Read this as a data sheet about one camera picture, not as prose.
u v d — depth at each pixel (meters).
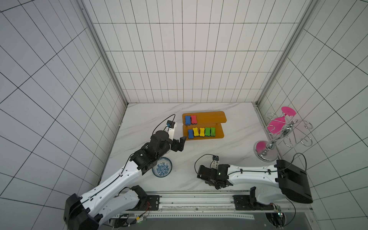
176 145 0.64
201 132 0.98
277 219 0.67
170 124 0.61
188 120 0.88
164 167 0.84
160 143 0.53
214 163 0.74
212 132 1.00
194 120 0.90
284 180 0.42
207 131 0.98
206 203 0.74
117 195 0.45
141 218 0.68
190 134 0.96
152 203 0.72
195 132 0.98
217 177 0.57
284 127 0.71
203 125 1.04
